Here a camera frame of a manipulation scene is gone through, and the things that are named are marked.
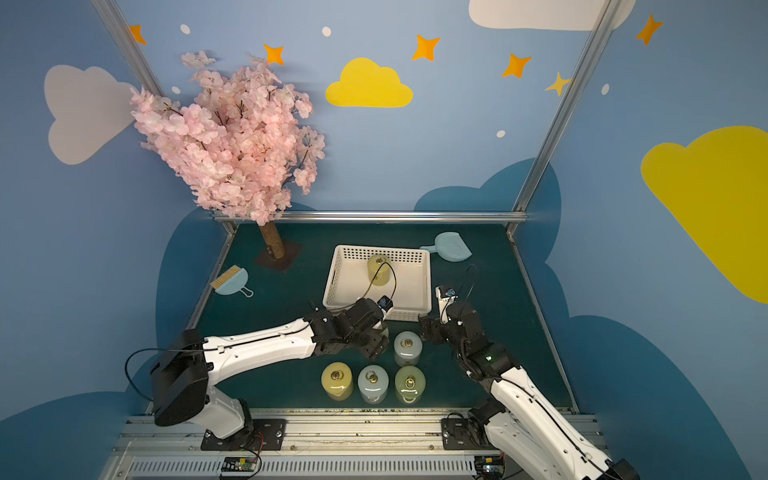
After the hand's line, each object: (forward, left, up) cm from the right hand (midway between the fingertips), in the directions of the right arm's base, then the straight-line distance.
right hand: (441, 309), depth 81 cm
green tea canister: (-18, +8, -6) cm, 21 cm away
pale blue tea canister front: (-19, +17, -6) cm, 26 cm away
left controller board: (-37, +49, -16) cm, 63 cm away
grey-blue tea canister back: (-8, +9, -7) cm, 14 cm away
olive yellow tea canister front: (-19, +26, -6) cm, 33 cm away
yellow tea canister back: (+18, +18, -11) cm, 28 cm away
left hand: (-5, +17, -4) cm, 18 cm away
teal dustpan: (+38, -7, -16) cm, 42 cm away
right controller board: (-33, -13, -18) cm, 40 cm away
